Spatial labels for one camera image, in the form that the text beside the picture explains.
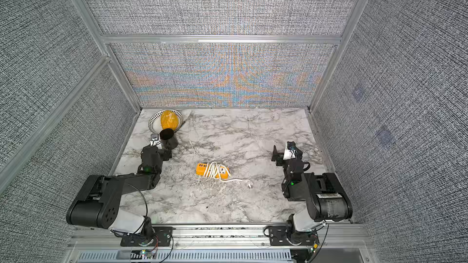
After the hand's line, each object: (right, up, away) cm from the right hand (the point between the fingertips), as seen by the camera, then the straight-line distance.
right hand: (285, 141), depth 89 cm
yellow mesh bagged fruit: (-63, +11, +17) cm, 66 cm away
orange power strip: (-40, -13, -3) cm, 42 cm away
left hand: (-62, -1, +3) cm, 62 cm away
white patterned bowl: (-73, +10, +22) cm, 77 cm away
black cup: (-60, 0, +8) cm, 61 cm away
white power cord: (-34, -13, -3) cm, 37 cm away
